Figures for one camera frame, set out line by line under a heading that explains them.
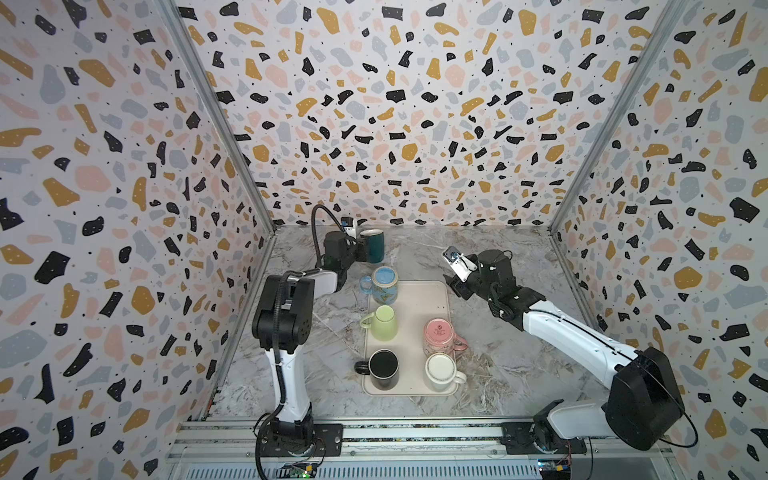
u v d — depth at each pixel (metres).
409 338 0.93
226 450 0.74
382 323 0.84
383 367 0.77
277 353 0.55
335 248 0.80
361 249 0.92
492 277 0.62
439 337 0.81
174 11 0.69
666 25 0.73
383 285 0.92
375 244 1.13
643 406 0.41
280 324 0.49
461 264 0.71
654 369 0.43
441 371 0.78
